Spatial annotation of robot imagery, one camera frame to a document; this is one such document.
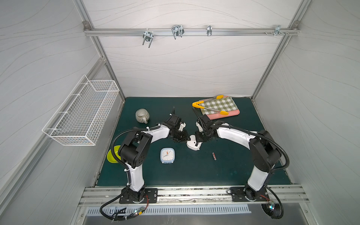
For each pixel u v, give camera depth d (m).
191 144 0.90
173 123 0.78
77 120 0.67
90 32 0.77
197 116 0.73
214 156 0.88
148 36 0.79
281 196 0.75
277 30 0.77
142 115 1.07
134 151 0.49
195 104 1.12
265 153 0.48
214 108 1.15
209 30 0.78
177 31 0.77
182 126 0.90
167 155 0.85
